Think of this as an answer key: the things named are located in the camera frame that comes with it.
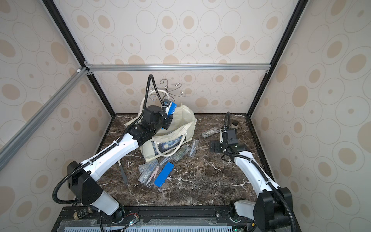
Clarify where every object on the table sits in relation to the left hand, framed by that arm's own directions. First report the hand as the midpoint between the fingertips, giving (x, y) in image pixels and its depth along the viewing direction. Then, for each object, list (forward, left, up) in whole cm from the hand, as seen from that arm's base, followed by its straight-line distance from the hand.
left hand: (172, 112), depth 77 cm
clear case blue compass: (-3, -12, -32) cm, 34 cm away
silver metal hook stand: (+12, +12, 0) cm, 17 cm away
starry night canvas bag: (-8, +2, -16) cm, 18 cm away
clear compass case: (-21, +16, -31) cm, 41 cm away
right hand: (-8, -30, -18) cm, 36 cm away
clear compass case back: (+10, -24, -30) cm, 40 cm away
